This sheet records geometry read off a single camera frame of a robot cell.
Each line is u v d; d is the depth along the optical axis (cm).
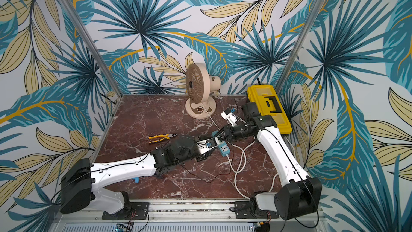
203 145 59
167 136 97
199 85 86
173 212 74
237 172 84
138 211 73
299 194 39
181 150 55
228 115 69
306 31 84
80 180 41
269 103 93
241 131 63
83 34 84
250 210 73
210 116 106
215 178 80
